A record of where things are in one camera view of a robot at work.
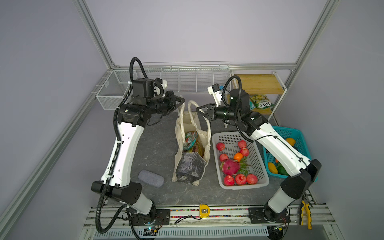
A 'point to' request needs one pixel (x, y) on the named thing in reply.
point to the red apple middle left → (223, 157)
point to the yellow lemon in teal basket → (291, 141)
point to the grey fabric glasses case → (153, 179)
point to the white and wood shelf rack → (259, 84)
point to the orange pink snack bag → (197, 147)
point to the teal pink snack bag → (190, 140)
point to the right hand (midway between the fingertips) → (196, 110)
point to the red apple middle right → (244, 151)
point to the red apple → (240, 179)
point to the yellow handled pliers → (306, 207)
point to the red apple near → (228, 180)
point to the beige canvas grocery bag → (194, 119)
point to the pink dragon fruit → (230, 166)
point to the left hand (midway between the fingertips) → (186, 102)
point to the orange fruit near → (238, 156)
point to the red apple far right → (242, 143)
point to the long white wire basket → (189, 77)
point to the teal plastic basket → (284, 133)
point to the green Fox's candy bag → (260, 101)
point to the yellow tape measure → (204, 210)
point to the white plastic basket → (252, 166)
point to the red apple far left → (220, 146)
